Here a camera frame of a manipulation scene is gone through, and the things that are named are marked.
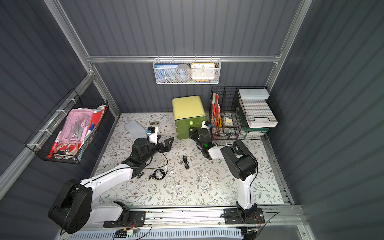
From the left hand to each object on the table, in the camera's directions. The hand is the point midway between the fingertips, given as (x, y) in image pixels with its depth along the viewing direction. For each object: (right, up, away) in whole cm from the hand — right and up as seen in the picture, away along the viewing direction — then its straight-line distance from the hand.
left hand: (168, 137), depth 82 cm
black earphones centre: (+9, -16, +12) cm, 22 cm away
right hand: (+14, +6, +14) cm, 20 cm away
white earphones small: (+1, -21, +7) cm, 22 cm away
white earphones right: (+20, -26, +4) cm, 33 cm away
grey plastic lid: (-29, +4, +26) cm, 39 cm away
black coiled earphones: (-9, -23, +5) cm, 25 cm away
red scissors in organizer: (+31, +21, +33) cm, 50 cm away
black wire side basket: (-48, 0, -20) cm, 52 cm away
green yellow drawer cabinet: (+11, +15, +9) cm, 21 cm away
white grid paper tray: (+55, +15, +12) cm, 59 cm away
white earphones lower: (+6, -29, +1) cm, 30 cm away
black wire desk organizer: (+47, +16, +17) cm, 52 cm away
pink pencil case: (-43, +6, -10) cm, 44 cm away
